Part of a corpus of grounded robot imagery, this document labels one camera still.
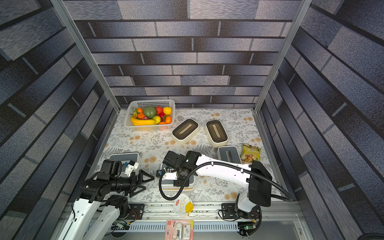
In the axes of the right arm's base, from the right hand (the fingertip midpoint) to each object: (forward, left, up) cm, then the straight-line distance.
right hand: (177, 177), depth 74 cm
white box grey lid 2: (+13, +34, -5) cm, 37 cm away
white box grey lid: (-6, +2, +7) cm, 10 cm away
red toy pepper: (+52, +20, -3) cm, 55 cm away
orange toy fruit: (+43, +12, -5) cm, 45 cm away
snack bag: (+18, -42, -7) cm, 47 cm away
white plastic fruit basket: (+57, +33, -2) cm, 66 cm away
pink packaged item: (-21, -2, -8) cm, 23 cm away
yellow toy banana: (+37, +32, 0) cm, 49 cm away
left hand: (-5, +12, +5) cm, 14 cm away
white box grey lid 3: (+18, -30, -8) cm, 36 cm away
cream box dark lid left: (+33, -2, -5) cm, 34 cm away
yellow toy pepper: (+51, +13, -3) cm, 53 cm away
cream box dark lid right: (+30, -23, -6) cm, 38 cm away
